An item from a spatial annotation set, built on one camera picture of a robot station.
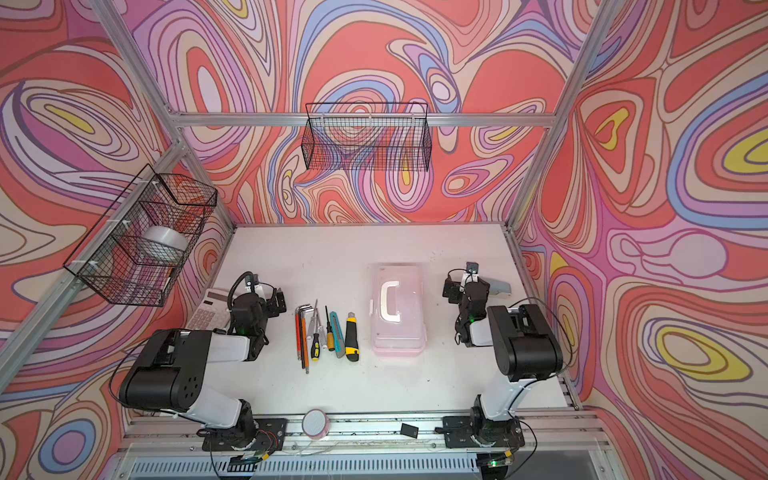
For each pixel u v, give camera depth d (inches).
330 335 35.1
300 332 35.7
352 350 34.0
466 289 31.6
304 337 35.0
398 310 32.5
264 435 28.6
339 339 34.8
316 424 27.8
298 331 35.7
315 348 34.0
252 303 28.5
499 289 38.6
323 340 34.9
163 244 27.5
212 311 36.7
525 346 18.9
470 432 28.9
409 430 29.2
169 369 17.9
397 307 32.8
